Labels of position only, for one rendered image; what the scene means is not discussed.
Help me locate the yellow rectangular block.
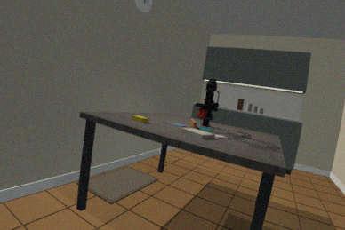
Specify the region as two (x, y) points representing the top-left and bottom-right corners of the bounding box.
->
(132, 115), (148, 123)

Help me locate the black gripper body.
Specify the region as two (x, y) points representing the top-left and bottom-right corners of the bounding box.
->
(196, 98), (218, 112)

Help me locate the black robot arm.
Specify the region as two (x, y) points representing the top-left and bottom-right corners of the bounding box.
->
(201, 78), (219, 127)

